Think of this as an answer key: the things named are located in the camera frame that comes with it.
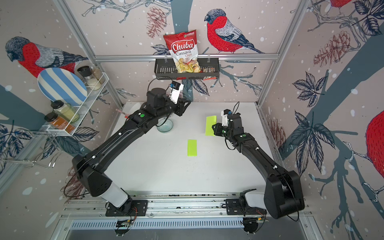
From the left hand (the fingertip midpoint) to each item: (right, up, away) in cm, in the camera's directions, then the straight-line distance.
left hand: (190, 97), depth 70 cm
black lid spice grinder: (-57, +11, +13) cm, 59 cm away
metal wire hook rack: (-66, -23, -5) cm, 70 cm away
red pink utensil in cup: (-45, -9, +28) cm, 54 cm away
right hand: (+12, -14, +14) cm, 23 cm away
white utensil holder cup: (-38, -2, +31) cm, 49 cm away
